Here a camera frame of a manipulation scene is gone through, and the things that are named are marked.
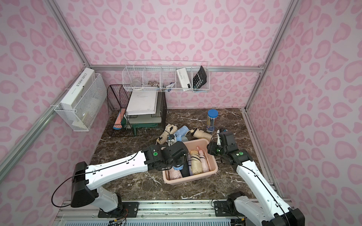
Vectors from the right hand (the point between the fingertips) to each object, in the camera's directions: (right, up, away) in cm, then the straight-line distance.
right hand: (209, 146), depth 79 cm
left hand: (-14, -4, -6) cm, 16 cm away
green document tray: (-46, +14, +12) cm, 50 cm away
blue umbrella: (-17, +5, +21) cm, 28 cm away
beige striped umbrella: (-7, -10, +3) cm, 13 cm away
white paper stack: (-41, +26, +11) cm, 50 cm away
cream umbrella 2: (-3, +5, +18) cm, 19 cm away
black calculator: (-4, +41, +12) cm, 43 cm away
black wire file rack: (-71, +28, +39) cm, 86 cm away
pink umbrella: (-20, -16, -1) cm, 25 cm away
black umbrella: (-14, -16, +4) cm, 22 cm away
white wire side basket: (-72, +21, +6) cm, 76 cm away
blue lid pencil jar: (+3, +18, +10) cm, 21 cm away
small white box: (-14, +40, +13) cm, 44 cm away
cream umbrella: (-25, +8, +19) cm, 32 cm away
